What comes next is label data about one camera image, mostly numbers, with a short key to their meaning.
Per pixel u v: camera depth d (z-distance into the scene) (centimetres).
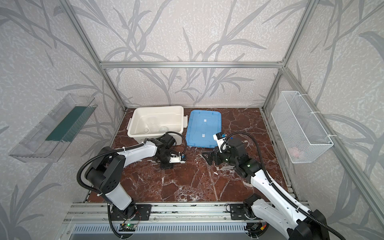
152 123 105
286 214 42
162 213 75
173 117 104
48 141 64
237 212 73
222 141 67
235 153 58
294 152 72
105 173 46
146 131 98
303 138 61
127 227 71
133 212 69
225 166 88
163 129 105
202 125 109
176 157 79
